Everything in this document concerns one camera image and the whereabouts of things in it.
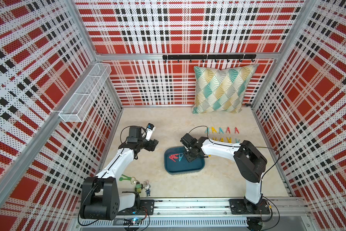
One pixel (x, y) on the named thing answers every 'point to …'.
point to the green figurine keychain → (139, 187)
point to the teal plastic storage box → (176, 162)
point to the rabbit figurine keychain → (147, 186)
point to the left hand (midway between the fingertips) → (154, 139)
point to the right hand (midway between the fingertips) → (192, 155)
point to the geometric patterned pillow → (221, 90)
